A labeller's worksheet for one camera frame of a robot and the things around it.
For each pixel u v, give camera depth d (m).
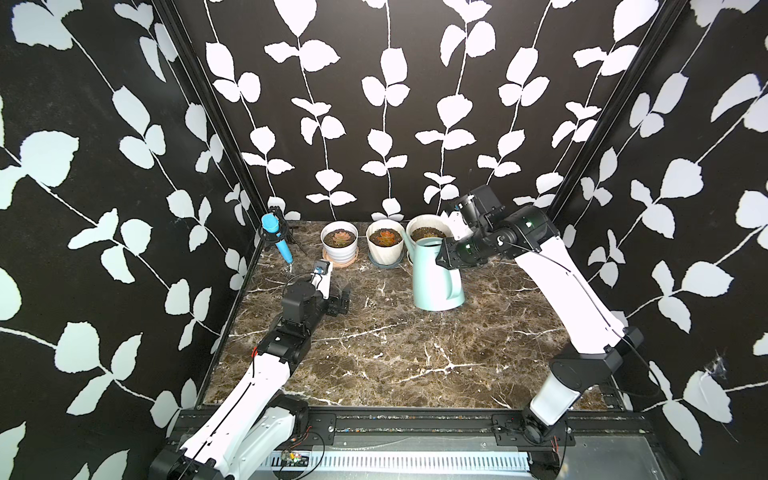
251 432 0.55
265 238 0.93
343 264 1.07
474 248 0.56
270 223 0.90
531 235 0.45
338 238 1.04
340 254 1.03
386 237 1.04
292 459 0.70
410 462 0.70
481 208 0.51
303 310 0.57
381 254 1.01
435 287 0.71
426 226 1.06
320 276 0.68
